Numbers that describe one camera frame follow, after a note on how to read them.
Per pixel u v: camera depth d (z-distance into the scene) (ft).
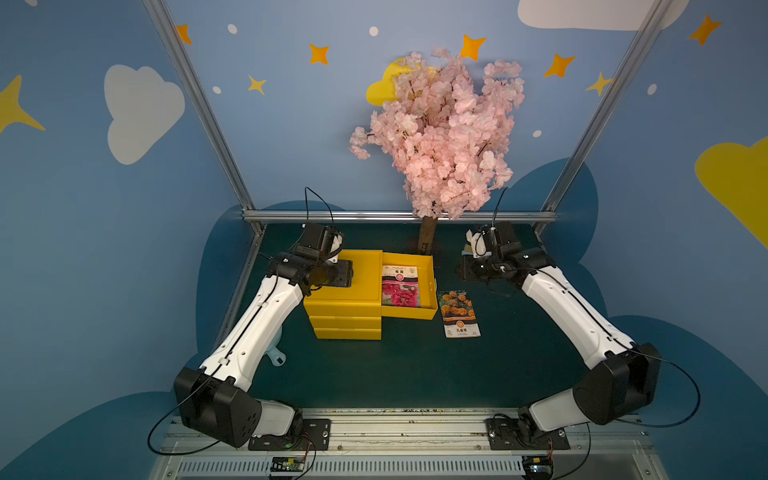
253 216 3.77
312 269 1.74
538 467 2.40
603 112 2.83
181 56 2.46
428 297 2.76
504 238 2.04
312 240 1.95
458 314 3.21
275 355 2.77
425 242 3.52
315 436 2.42
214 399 1.26
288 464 2.35
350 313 2.53
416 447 2.41
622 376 1.36
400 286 2.83
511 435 2.42
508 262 1.92
